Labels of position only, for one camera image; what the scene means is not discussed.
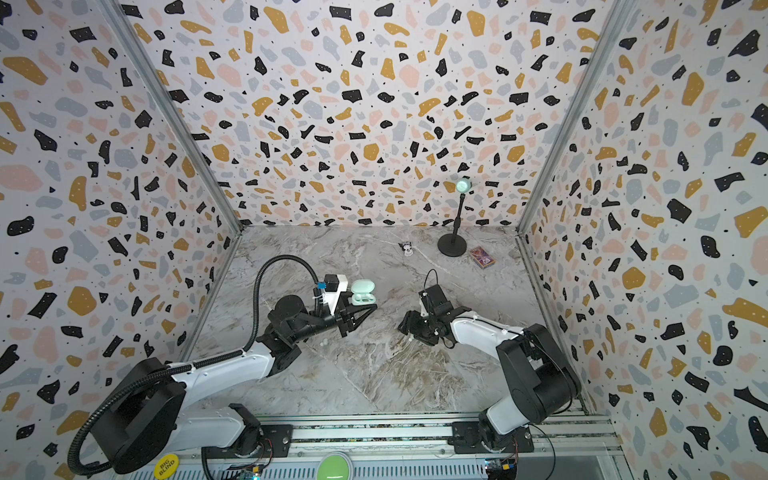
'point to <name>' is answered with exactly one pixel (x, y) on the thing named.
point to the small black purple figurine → (407, 248)
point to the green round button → (333, 467)
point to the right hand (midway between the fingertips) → (403, 326)
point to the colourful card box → (482, 257)
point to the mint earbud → (325, 342)
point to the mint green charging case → (363, 289)
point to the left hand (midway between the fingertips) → (375, 299)
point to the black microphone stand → (455, 245)
